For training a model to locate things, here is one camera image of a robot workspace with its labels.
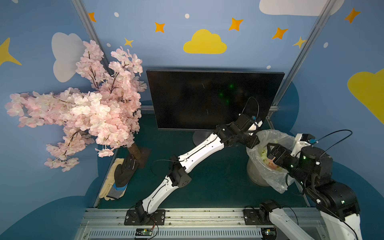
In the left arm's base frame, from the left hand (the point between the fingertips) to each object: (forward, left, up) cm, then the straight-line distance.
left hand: (258, 139), depth 74 cm
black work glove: (-10, +74, -24) cm, 78 cm away
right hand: (-9, -2, +8) cm, 13 cm away
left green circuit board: (-38, +56, -28) cm, 73 cm away
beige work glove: (-14, +81, -26) cm, 86 cm away
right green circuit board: (-37, -6, -29) cm, 48 cm away
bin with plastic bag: (-15, +1, -3) cm, 15 cm away
